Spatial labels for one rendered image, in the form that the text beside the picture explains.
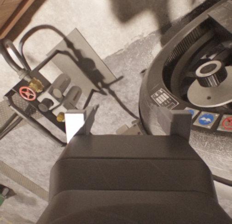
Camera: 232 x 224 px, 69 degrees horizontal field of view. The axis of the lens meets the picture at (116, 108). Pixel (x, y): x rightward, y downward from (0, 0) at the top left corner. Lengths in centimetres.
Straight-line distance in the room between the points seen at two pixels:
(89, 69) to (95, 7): 38
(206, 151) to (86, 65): 102
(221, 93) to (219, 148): 11
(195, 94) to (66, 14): 93
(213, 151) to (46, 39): 115
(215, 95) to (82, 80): 104
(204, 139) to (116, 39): 90
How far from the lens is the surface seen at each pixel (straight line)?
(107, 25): 110
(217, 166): 31
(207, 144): 31
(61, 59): 126
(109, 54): 115
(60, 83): 93
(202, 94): 38
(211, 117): 34
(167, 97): 43
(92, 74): 123
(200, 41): 75
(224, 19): 61
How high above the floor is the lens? 106
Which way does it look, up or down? 50 degrees down
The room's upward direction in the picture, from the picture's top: 168 degrees counter-clockwise
